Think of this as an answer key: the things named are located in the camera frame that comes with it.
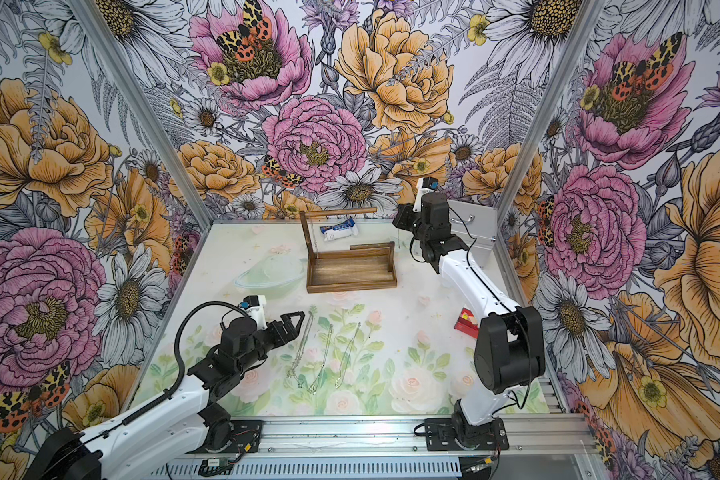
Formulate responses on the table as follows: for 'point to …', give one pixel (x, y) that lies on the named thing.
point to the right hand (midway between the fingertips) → (394, 211)
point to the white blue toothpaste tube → (343, 229)
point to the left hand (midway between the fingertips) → (294, 326)
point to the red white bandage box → (467, 323)
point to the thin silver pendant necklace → (313, 386)
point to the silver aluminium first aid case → (475, 226)
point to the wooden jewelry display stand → (362, 267)
